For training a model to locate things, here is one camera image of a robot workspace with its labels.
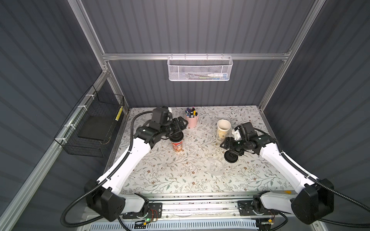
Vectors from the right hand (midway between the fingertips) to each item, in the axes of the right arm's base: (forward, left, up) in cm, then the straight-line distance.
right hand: (226, 147), depth 80 cm
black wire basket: (+7, +74, +12) cm, 75 cm away
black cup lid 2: (+1, -5, -13) cm, 14 cm away
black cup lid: (+5, +29, +3) cm, 29 cm away
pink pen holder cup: (+26, +19, -9) cm, 34 cm away
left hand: (+4, +22, +14) cm, 26 cm away
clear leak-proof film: (-5, +5, -15) cm, 17 cm away
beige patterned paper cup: (+17, -1, -3) cm, 17 cm away
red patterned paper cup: (+3, +28, -5) cm, 29 cm away
